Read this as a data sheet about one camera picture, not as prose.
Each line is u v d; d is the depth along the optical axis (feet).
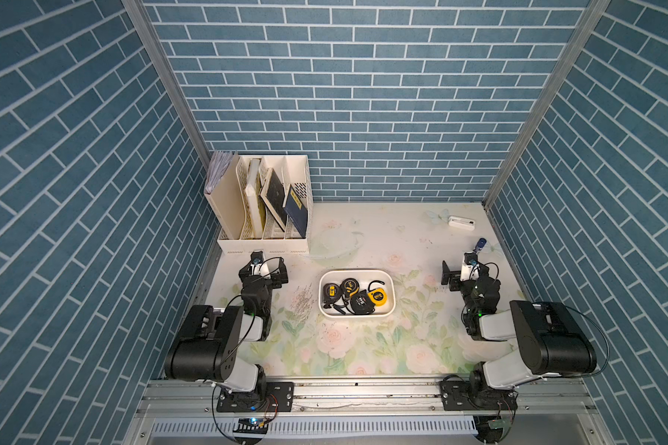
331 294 2.93
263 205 3.24
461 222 3.67
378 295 2.98
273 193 3.30
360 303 2.85
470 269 2.53
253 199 2.98
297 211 3.45
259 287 2.26
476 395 2.22
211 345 1.50
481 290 2.31
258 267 2.52
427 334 2.81
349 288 2.99
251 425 2.37
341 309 2.93
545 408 2.47
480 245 3.25
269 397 2.40
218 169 2.93
